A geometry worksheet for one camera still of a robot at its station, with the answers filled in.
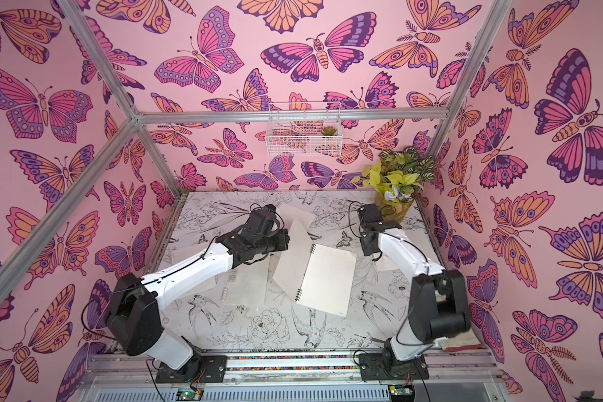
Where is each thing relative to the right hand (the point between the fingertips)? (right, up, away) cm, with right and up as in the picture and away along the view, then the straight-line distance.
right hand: (389, 242), depth 88 cm
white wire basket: (-30, +43, +7) cm, 53 cm away
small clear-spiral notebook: (-51, -16, +3) cm, 54 cm away
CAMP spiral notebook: (-26, -13, +3) cm, 29 cm away
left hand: (-33, +3, -4) cm, 34 cm away
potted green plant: (+3, +23, +2) cm, 24 cm away
